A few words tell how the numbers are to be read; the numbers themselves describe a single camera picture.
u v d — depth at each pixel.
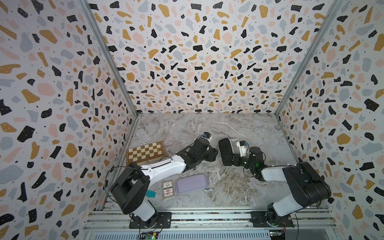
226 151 0.91
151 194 0.82
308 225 0.75
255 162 0.73
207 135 0.76
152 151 0.97
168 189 0.82
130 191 0.43
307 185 0.46
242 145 0.84
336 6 0.71
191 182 0.85
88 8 0.70
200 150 0.65
